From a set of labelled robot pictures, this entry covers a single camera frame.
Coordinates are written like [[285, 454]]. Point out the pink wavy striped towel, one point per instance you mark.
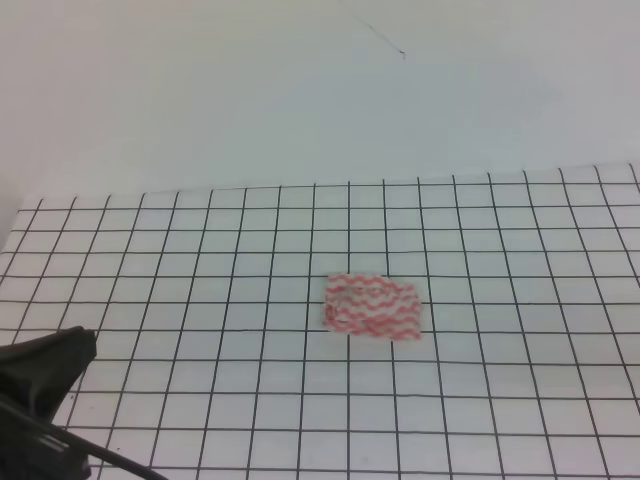
[[372, 306]]

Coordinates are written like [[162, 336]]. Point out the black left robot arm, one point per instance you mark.
[[36, 376]]

